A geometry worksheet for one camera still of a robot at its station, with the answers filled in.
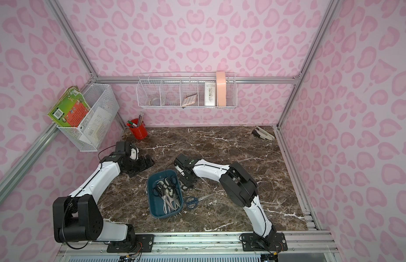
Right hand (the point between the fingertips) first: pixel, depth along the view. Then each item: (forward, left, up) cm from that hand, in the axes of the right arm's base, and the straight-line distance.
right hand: (188, 180), depth 94 cm
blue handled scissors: (-13, -4, 0) cm, 13 cm away
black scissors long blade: (-8, +13, +4) cm, 16 cm away
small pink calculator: (+36, -1, +29) cm, 46 cm away
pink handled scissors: (-13, +6, +2) cm, 15 cm away
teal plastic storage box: (-17, +14, +2) cm, 22 cm away
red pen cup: (+34, +37, +9) cm, 50 cm away
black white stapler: (+35, -48, +1) cm, 59 cm away
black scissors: (-4, +9, +3) cm, 10 cm away
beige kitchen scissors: (-9, +9, +4) cm, 13 cm away
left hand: (+4, +21, +12) cm, 24 cm away
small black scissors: (-5, -3, +1) cm, 6 cm away
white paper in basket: (+15, +45, +29) cm, 55 cm away
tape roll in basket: (+35, +20, +28) cm, 49 cm away
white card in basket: (+37, -13, +32) cm, 51 cm away
